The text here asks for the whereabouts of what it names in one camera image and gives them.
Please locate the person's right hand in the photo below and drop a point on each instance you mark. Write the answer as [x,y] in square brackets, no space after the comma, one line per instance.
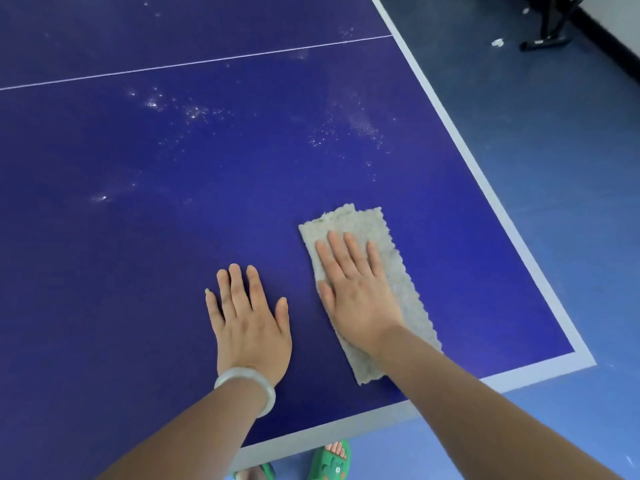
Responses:
[360,304]

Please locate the person's left hand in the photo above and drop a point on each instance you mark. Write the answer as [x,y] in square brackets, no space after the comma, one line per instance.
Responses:
[250,339]

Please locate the grey cleaning cloth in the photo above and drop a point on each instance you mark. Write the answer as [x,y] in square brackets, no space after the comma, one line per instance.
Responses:
[350,219]

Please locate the person's right forearm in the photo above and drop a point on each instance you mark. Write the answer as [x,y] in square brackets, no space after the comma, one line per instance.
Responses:
[475,419]

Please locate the person's left forearm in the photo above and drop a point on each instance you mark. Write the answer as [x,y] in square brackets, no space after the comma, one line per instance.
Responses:
[200,434]

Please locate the person's left foot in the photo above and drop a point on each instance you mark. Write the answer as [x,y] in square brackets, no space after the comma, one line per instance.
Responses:
[250,474]

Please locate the person's foot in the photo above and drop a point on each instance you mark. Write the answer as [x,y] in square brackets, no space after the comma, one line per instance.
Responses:
[336,448]
[250,474]

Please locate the person's right foot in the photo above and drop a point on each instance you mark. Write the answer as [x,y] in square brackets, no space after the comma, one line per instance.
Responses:
[336,448]

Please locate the white jade bangle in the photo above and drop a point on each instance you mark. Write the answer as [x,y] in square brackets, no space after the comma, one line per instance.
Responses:
[240,372]

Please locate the green left slipper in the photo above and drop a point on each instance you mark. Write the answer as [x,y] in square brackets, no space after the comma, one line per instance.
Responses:
[269,472]

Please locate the green slipper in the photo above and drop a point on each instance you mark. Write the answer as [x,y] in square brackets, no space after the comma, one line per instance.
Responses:
[325,467]
[269,472]

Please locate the green right slipper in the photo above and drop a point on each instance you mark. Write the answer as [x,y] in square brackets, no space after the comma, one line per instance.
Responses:
[325,467]

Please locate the blue table tennis table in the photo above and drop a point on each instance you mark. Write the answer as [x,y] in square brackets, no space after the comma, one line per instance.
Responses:
[150,194]

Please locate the crumpled white paper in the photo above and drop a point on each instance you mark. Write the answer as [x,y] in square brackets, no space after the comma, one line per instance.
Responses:
[497,42]

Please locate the black exercise bench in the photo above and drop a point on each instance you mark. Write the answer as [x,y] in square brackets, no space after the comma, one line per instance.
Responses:
[545,43]

